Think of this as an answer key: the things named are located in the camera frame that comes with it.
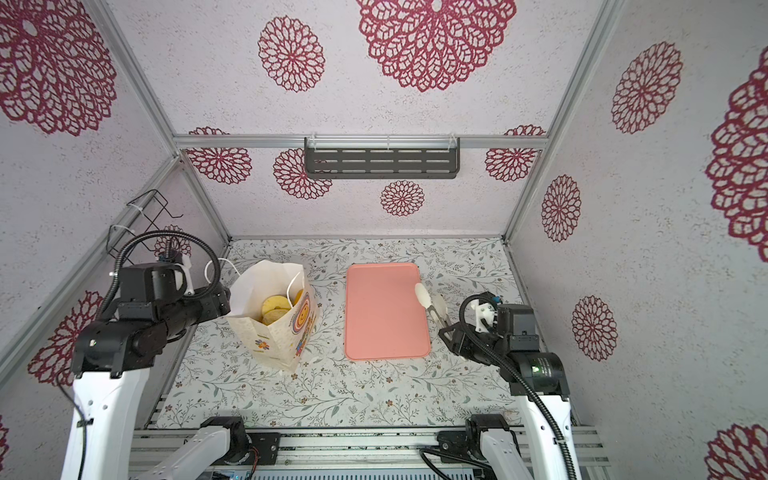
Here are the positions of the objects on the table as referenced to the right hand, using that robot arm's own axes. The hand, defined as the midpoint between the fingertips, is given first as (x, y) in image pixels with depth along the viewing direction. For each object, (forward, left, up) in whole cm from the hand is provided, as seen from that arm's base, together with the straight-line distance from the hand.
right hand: (446, 331), depth 68 cm
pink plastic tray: (+16, +16, -22) cm, 31 cm away
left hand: (+1, +52, +8) cm, 53 cm away
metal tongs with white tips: (+7, +2, -1) cm, 8 cm away
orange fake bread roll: (+16, +41, -12) cm, 46 cm away
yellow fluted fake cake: (+14, +47, -10) cm, 50 cm away
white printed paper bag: (-1, +40, -6) cm, 40 cm away
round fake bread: (+8, +45, -8) cm, 47 cm away
